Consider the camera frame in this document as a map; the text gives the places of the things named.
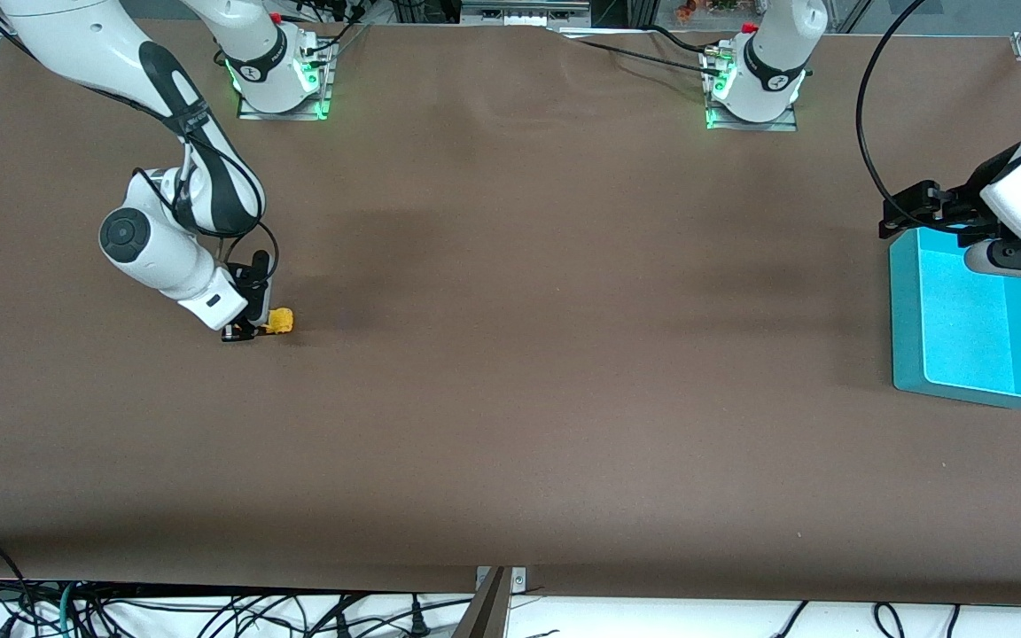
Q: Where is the turquoise plastic bin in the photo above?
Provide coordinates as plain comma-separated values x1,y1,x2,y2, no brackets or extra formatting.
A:
888,225,1021,409

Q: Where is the grey metal box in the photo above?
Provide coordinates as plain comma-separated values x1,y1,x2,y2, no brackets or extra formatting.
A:
460,0,593,26

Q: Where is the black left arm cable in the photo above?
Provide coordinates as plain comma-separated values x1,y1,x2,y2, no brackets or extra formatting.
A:
856,0,928,209

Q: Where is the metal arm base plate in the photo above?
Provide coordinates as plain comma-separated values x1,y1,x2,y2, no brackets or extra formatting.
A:
705,44,798,132
238,40,334,121

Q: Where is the thin black table cable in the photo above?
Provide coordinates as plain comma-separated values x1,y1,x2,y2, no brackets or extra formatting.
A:
574,39,713,77
643,25,720,56

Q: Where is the small metal table bracket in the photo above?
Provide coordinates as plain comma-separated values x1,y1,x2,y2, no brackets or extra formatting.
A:
475,567,527,593

